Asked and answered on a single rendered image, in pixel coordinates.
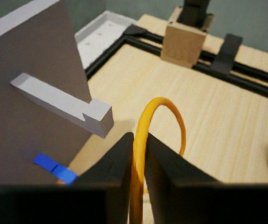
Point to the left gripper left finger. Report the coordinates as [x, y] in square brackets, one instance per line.
[100, 195]

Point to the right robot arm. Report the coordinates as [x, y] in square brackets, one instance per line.
[192, 13]

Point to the orange cable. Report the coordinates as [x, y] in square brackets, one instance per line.
[138, 157]

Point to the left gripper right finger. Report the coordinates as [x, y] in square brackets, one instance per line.
[182, 193]

